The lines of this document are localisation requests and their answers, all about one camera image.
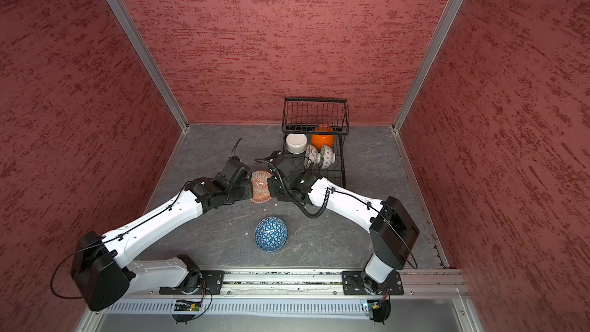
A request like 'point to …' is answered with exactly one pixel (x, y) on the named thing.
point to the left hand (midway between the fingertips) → (249, 192)
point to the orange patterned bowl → (260, 187)
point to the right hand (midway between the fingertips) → (272, 188)
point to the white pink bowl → (296, 143)
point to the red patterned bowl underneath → (312, 156)
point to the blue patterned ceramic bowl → (271, 234)
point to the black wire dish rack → (314, 131)
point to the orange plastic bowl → (321, 140)
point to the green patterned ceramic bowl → (327, 157)
